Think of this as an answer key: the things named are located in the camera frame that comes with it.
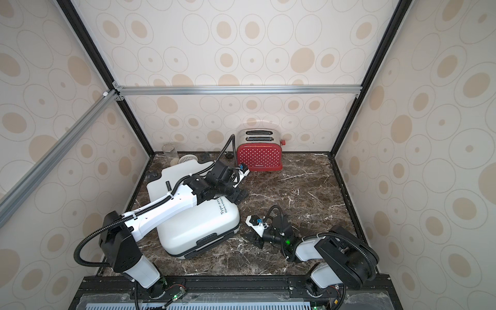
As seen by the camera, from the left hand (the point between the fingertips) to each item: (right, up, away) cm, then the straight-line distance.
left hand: (246, 188), depth 79 cm
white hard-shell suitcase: (-14, -13, -9) cm, 21 cm away
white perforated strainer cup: (-36, +15, +33) cm, 51 cm away
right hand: (+2, -17, +3) cm, 17 cm away
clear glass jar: (-42, +18, +23) cm, 51 cm away
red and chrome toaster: (+7, +19, +20) cm, 28 cm away
